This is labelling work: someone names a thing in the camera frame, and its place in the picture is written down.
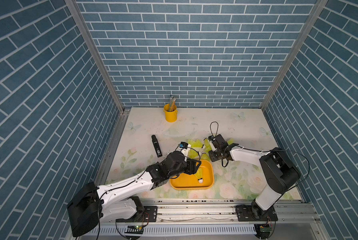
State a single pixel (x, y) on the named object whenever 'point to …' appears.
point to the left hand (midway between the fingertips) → (201, 164)
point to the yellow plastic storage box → (186, 181)
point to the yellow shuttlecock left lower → (193, 154)
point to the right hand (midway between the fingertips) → (213, 154)
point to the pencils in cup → (172, 103)
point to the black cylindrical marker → (156, 146)
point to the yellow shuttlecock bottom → (199, 175)
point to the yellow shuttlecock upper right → (230, 141)
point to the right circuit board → (265, 229)
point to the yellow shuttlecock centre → (204, 156)
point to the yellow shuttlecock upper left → (195, 144)
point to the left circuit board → (134, 229)
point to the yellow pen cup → (170, 116)
